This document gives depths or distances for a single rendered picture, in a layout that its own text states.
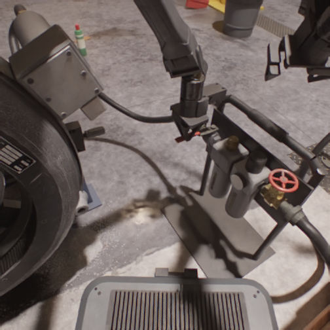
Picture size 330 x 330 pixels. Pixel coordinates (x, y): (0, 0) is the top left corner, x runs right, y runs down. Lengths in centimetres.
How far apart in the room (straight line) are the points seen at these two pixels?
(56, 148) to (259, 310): 63
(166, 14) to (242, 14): 231
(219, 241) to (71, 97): 84
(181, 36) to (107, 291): 64
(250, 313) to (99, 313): 39
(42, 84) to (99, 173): 92
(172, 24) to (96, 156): 100
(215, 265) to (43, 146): 80
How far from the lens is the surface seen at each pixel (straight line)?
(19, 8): 80
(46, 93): 44
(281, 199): 71
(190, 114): 66
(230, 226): 113
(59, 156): 49
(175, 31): 52
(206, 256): 105
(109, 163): 134
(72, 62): 43
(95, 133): 64
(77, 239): 112
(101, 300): 75
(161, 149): 138
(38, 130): 45
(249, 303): 77
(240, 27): 283
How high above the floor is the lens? 98
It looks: 49 degrees down
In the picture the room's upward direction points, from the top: 2 degrees clockwise
